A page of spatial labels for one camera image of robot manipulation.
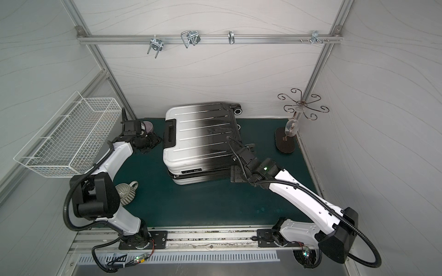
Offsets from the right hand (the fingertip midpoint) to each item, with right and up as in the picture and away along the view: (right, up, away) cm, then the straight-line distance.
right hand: (238, 172), depth 75 cm
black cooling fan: (+29, -36, -3) cm, 46 cm away
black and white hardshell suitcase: (-20, +10, +5) cm, 23 cm away
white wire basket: (-70, +13, -6) cm, 71 cm away
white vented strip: (-26, -34, -5) cm, 43 cm away
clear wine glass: (+30, +20, +18) cm, 41 cm away
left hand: (-41, +14, +15) cm, 46 cm away
